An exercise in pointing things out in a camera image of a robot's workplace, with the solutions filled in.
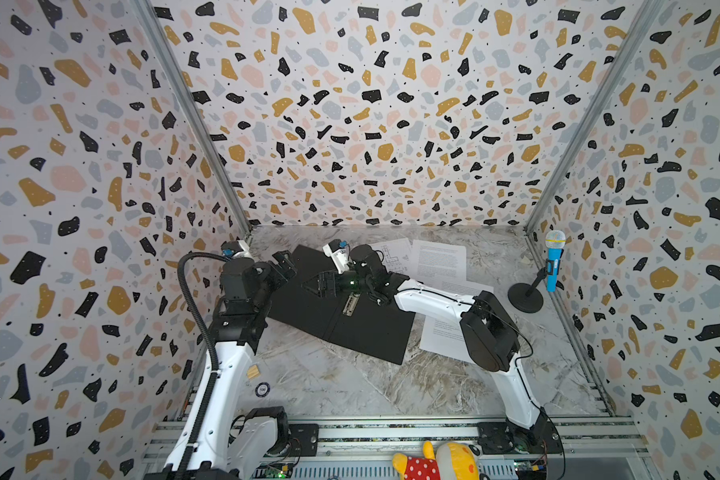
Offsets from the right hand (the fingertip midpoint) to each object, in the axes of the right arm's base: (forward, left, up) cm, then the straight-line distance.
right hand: (306, 279), depth 79 cm
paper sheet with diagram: (+26, -26, -23) cm, 43 cm away
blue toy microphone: (+11, -68, +4) cm, 69 cm away
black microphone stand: (+8, -69, -21) cm, 73 cm away
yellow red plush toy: (-38, -36, -14) cm, 54 cm away
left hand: (+1, +6, +8) cm, 10 cm away
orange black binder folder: (0, -11, -22) cm, 25 cm away
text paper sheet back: (+25, -42, -23) cm, 54 cm away
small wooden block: (-18, +16, -20) cm, 31 cm away
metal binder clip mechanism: (+5, -10, -21) cm, 24 cm away
